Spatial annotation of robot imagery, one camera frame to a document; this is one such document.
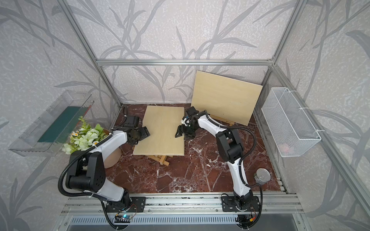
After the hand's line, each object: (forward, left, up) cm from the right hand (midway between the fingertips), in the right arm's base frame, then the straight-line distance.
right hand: (178, 136), depth 92 cm
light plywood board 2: (+13, +13, -2) cm, 18 cm away
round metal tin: (-25, -47, -2) cm, 53 cm away
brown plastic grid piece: (+12, -52, -7) cm, 54 cm away
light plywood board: (+18, -33, +15) cm, 40 cm away
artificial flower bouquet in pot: (-15, +38, +24) cm, 48 cm away
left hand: (+1, +21, +1) cm, 21 cm away
